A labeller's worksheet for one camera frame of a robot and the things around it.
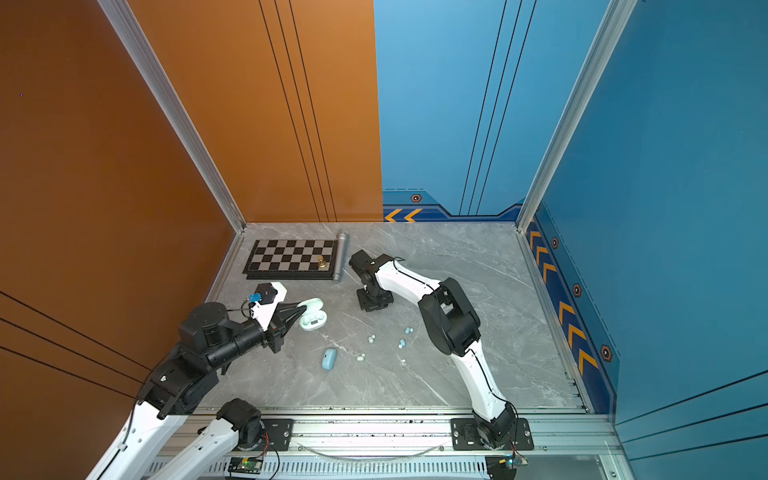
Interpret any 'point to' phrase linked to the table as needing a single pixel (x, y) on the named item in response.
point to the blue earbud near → (402, 344)
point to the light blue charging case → (328, 359)
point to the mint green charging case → (313, 316)
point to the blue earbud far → (408, 330)
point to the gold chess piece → (322, 263)
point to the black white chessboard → (291, 259)
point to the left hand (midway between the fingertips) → (303, 303)
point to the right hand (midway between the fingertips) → (368, 308)
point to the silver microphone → (340, 256)
